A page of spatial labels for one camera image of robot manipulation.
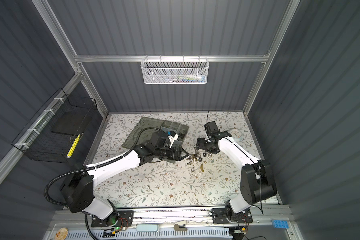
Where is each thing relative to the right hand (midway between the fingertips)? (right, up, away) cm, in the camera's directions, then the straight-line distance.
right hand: (203, 148), depth 89 cm
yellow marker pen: (-63, +4, -21) cm, 66 cm away
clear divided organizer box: (-15, +10, +19) cm, 26 cm away
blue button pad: (+34, -34, -18) cm, 52 cm away
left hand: (-12, -2, -9) cm, 15 cm away
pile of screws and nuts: (-3, -8, +5) cm, 10 cm away
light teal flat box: (-29, -34, -20) cm, 49 cm away
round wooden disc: (-69, -38, -19) cm, 81 cm away
